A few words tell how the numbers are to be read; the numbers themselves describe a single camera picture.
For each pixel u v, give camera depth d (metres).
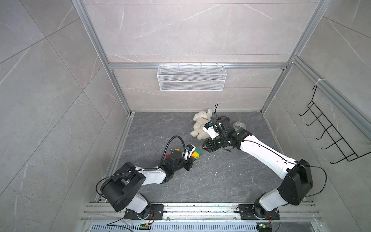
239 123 1.08
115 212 0.75
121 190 0.44
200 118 1.05
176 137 0.70
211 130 0.73
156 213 0.73
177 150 0.83
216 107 1.15
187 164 0.76
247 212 0.73
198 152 0.86
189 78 1.01
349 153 0.59
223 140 0.61
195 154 0.85
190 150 0.75
